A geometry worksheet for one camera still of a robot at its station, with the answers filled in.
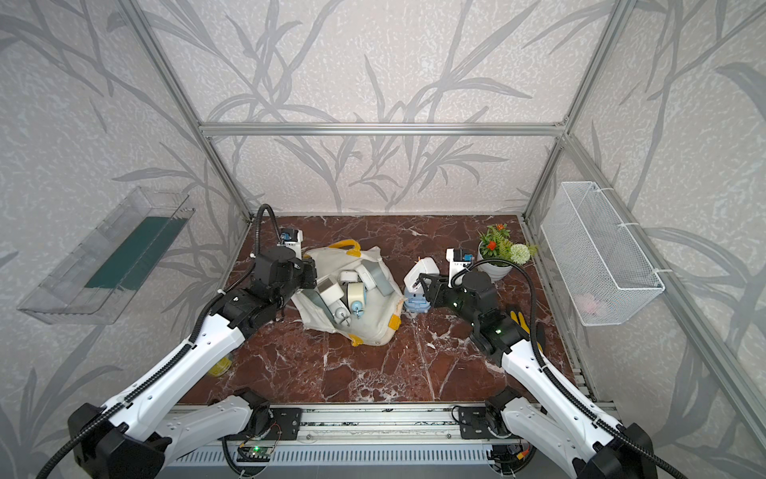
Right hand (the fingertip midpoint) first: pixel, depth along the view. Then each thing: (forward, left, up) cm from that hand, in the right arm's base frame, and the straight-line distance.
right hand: (424, 274), depth 76 cm
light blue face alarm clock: (+2, +2, -19) cm, 19 cm away
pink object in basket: (-7, -40, -2) cm, 40 cm away
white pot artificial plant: (+16, -23, -7) cm, 29 cm away
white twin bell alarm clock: (-4, +23, -16) cm, 28 cm away
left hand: (+4, +29, +2) cm, 30 cm away
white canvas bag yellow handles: (-2, +12, -18) cm, 22 cm away
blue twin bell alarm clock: (-1, +19, -16) cm, 25 cm away
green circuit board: (-35, +42, -23) cm, 60 cm away
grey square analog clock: (+5, +13, -9) cm, 16 cm away
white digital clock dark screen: (+1, +26, -10) cm, 28 cm away
